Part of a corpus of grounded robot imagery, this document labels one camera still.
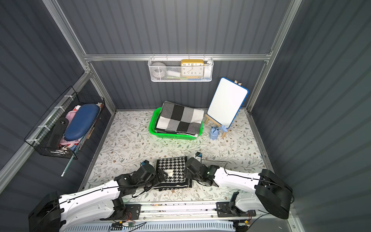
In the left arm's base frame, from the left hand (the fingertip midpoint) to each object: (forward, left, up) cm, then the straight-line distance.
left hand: (163, 179), depth 80 cm
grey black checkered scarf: (+41, -5, +7) cm, 41 cm away
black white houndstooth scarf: (+6, -7, 0) cm, 9 cm away
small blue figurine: (+29, -32, +5) cm, 44 cm away
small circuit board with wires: (-20, +21, -7) cm, 30 cm away
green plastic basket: (+28, -2, +5) cm, 28 cm away
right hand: (+5, -14, 0) cm, 15 cm away
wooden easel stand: (+40, -33, +3) cm, 52 cm away
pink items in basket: (+8, +42, +25) cm, 50 cm away
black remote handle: (+10, +44, +31) cm, 54 cm away
